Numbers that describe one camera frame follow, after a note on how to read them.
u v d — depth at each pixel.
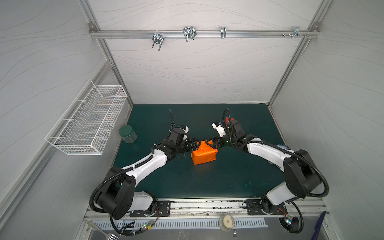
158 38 0.79
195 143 0.76
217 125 0.78
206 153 0.80
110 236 0.66
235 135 0.69
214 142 0.77
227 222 0.61
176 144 0.66
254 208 0.73
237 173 0.86
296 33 0.77
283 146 0.92
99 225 0.70
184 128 0.79
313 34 0.78
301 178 0.44
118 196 0.41
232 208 0.75
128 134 0.91
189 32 0.77
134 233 0.66
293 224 0.72
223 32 0.78
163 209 0.73
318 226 0.69
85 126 0.69
